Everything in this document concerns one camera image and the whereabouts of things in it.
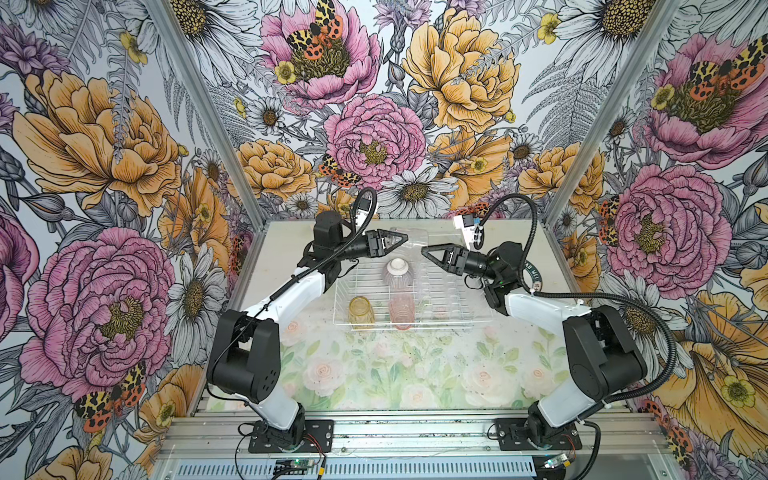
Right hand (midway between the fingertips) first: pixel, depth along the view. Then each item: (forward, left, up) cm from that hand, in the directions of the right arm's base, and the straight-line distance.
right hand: (423, 259), depth 74 cm
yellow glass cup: (-4, +17, -18) cm, 25 cm away
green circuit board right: (-38, -30, -30) cm, 57 cm away
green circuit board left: (-38, +32, -29) cm, 57 cm away
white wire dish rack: (+7, +3, -27) cm, 28 cm away
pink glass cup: (-1, +5, -24) cm, 25 cm away
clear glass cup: (+6, +1, +2) cm, 6 cm away
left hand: (+5, +5, 0) cm, 7 cm away
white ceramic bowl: (+12, +6, -23) cm, 27 cm away
